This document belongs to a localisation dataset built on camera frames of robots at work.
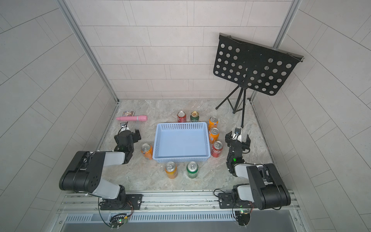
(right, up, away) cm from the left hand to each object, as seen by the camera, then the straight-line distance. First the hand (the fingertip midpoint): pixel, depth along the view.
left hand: (131, 128), depth 93 cm
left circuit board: (+4, -40, -25) cm, 48 cm away
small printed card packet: (-8, +10, +12) cm, 17 cm away
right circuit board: (+65, -40, -24) cm, 80 cm away
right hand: (+69, -1, -5) cm, 69 cm away
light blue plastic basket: (+33, -8, -2) cm, 34 cm away
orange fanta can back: (+53, +4, -2) cm, 53 cm away
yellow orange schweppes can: (+29, -18, -21) cm, 40 cm away
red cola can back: (+33, +8, +1) cm, 34 cm away
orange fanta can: (+15, -9, -15) cm, 23 cm away
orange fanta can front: (+53, -3, -7) cm, 53 cm away
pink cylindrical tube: (+3, +7, +8) cm, 11 cm away
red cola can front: (+53, -10, -14) cm, 56 cm away
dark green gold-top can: (+41, +8, +1) cm, 42 cm away
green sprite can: (+40, -18, -21) cm, 49 cm away
